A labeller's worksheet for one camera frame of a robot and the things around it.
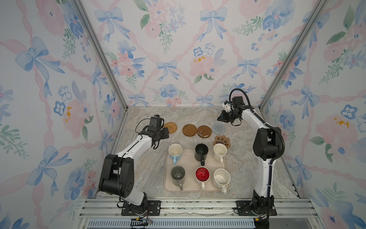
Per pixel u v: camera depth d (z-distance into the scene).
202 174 0.84
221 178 0.82
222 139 1.00
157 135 0.67
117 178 0.46
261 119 0.64
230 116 0.87
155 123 0.70
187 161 0.90
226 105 0.95
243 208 0.73
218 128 1.07
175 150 0.88
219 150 0.89
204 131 1.03
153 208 0.75
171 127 1.07
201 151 0.90
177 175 0.81
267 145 0.58
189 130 1.07
